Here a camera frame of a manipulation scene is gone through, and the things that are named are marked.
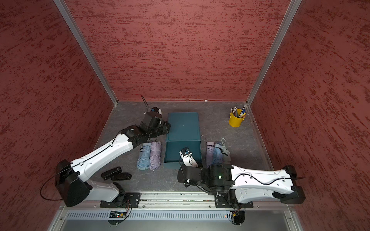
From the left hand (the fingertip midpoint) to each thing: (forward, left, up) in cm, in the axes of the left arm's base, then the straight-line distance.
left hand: (167, 129), depth 79 cm
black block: (-19, +29, -23) cm, 42 cm away
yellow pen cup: (+18, -46, -16) cm, 52 cm away
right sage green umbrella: (-10, -35, -16) cm, 40 cm away
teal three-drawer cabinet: (-3, -10, +2) cm, 10 cm away
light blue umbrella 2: (-11, -30, -13) cm, 34 cm away
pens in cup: (+23, -48, -12) cm, 55 cm away
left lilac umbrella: (-10, +8, -16) cm, 20 cm away
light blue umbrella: (-11, +14, -13) cm, 22 cm away
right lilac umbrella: (-2, -26, -18) cm, 32 cm away
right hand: (-24, -10, -2) cm, 26 cm away
